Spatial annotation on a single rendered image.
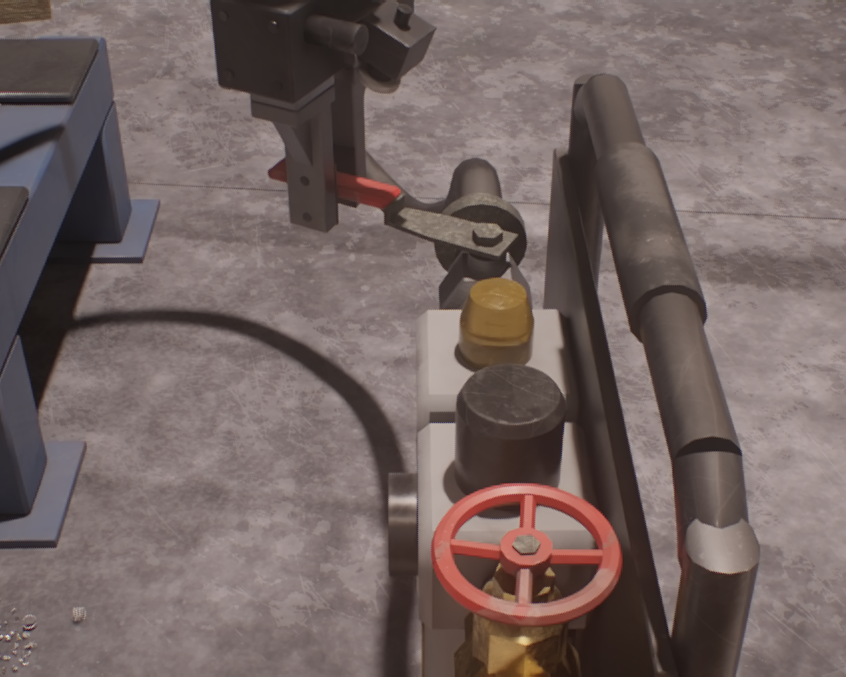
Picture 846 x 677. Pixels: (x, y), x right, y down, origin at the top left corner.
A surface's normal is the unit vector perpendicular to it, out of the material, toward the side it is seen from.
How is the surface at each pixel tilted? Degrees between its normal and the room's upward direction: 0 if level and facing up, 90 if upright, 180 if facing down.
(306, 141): 90
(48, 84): 0
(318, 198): 90
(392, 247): 0
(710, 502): 37
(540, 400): 0
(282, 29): 90
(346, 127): 90
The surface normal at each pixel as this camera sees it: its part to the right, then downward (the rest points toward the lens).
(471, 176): -0.25, -0.74
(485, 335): -0.36, 0.29
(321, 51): 0.88, 0.28
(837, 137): 0.00, -0.81
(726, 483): 0.26, -0.37
